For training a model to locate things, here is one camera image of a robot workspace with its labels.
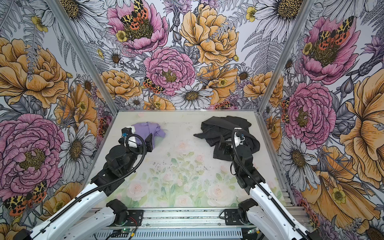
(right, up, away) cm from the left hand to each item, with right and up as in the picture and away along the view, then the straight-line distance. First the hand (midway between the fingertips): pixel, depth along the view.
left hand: (142, 137), depth 74 cm
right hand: (+43, -1, +4) cm, 43 cm away
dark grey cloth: (+38, +4, +31) cm, 49 cm away
